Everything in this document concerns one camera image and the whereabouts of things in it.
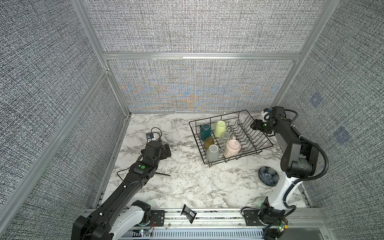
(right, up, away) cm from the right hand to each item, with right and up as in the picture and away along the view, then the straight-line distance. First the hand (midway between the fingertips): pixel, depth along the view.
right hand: (257, 125), depth 98 cm
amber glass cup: (-33, -10, -6) cm, 35 cm away
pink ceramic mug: (-20, -12, -15) cm, 28 cm away
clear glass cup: (-22, -7, -4) cm, 23 cm away
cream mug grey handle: (-31, -16, -13) cm, 37 cm away
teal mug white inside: (-34, -3, -1) cm, 34 cm away
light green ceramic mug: (-25, -1, -2) cm, 25 cm away
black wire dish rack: (-8, +1, +14) cm, 16 cm away
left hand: (-60, -12, -16) cm, 63 cm away
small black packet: (-44, -44, -25) cm, 67 cm away
